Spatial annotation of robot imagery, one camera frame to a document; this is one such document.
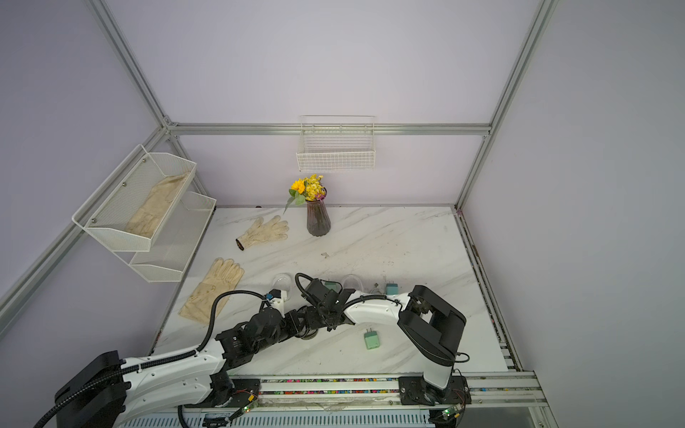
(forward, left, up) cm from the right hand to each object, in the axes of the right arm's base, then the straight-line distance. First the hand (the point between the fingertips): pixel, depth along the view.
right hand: (315, 321), depth 86 cm
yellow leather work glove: (+17, +35, +1) cm, 39 cm away
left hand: (-1, +1, +5) cm, 5 cm away
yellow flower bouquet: (+39, +2, +24) cm, 46 cm away
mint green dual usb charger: (0, -8, +24) cm, 25 cm away
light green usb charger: (-6, -18, 0) cm, 19 cm away
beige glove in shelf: (+21, +47, +30) cm, 60 cm away
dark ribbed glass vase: (+38, 0, +7) cm, 39 cm away
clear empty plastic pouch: (+14, -13, 0) cm, 19 cm away
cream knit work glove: (+41, +21, -1) cm, 46 cm away
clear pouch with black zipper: (-5, +2, +4) cm, 7 cm away
